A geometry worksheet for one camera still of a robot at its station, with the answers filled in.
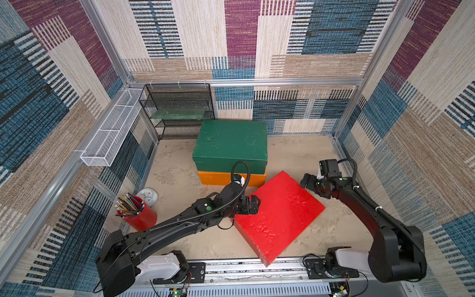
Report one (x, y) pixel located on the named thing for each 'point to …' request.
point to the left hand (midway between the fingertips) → (254, 202)
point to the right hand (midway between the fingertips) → (311, 188)
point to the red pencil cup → (145, 219)
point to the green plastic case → (179, 114)
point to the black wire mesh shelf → (183, 96)
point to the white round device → (149, 195)
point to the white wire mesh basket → (107, 143)
